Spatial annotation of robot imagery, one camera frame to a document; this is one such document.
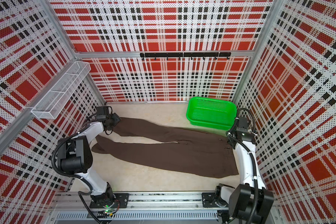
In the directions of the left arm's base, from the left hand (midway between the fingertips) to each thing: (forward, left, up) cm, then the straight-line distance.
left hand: (118, 119), depth 97 cm
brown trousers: (-20, -50, -10) cm, 55 cm away
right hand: (-18, -74, +6) cm, 77 cm away
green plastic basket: (+13, -73, -11) cm, 75 cm away
